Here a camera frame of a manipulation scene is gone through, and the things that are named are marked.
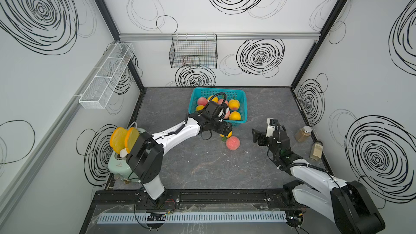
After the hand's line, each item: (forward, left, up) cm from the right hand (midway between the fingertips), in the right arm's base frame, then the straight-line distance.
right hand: (261, 130), depth 86 cm
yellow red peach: (+20, +13, -3) cm, 24 cm away
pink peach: (-6, +15, -4) cm, 17 cm away
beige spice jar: (-8, -30, -8) cm, 32 cm away
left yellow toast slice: (-14, +67, +14) cm, 70 cm away
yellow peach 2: (+11, +13, -3) cm, 18 cm away
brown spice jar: (-1, -23, -4) cm, 23 cm away
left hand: (0, +19, +3) cm, 19 cm away
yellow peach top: (-1, +17, -6) cm, 18 cm away
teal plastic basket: (+29, +37, -3) cm, 47 cm away
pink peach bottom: (+12, +17, -5) cm, 22 cm away
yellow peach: (0, +25, +25) cm, 35 cm away
